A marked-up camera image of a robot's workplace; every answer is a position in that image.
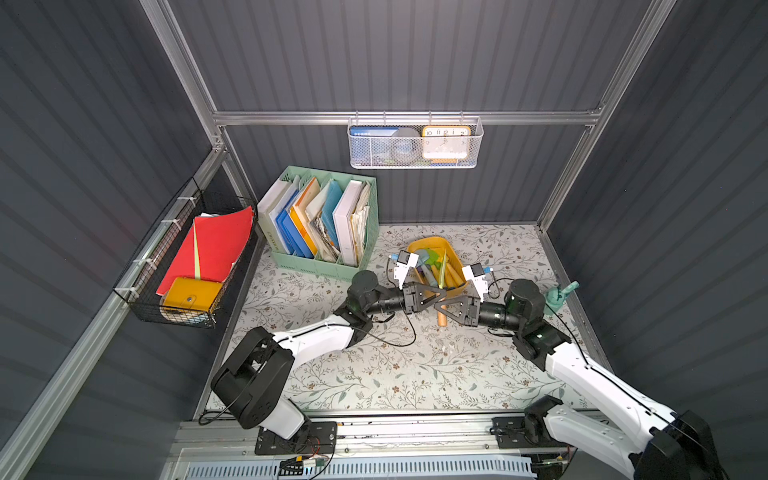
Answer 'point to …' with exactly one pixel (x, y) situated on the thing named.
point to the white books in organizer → (350, 222)
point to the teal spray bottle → (554, 297)
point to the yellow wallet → (192, 294)
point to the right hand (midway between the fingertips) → (444, 307)
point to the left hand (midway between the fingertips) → (442, 299)
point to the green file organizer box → (320, 223)
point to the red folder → (211, 248)
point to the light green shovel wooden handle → (442, 314)
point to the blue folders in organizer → (294, 238)
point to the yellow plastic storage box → (429, 242)
